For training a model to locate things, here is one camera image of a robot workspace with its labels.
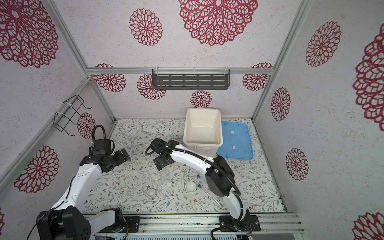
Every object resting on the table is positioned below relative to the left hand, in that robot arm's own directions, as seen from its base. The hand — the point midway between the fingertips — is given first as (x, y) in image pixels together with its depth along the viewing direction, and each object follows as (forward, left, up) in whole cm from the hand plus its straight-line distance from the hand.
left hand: (122, 161), depth 84 cm
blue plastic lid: (+21, -72, -11) cm, 76 cm away
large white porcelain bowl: (-11, -39, -11) cm, 41 cm away
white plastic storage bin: (+31, -48, -11) cm, 59 cm away
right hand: (+2, -24, -1) cm, 24 cm away
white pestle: (-4, -34, -10) cm, 36 cm away
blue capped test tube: (-11, -44, -12) cm, 47 cm away
